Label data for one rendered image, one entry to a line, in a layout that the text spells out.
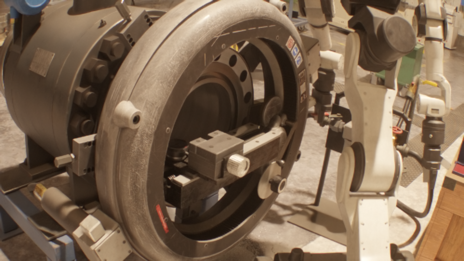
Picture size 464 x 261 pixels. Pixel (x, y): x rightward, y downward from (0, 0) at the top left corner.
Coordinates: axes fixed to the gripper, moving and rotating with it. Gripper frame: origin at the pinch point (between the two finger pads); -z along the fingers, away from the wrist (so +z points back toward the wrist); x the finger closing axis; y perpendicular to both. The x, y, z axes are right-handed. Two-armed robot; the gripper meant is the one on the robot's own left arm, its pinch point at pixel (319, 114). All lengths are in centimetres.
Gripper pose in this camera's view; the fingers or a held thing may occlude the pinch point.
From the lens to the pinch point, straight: 188.5
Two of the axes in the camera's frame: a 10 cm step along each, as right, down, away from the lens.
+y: -9.2, 0.6, -4.0
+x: -3.9, -3.9, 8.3
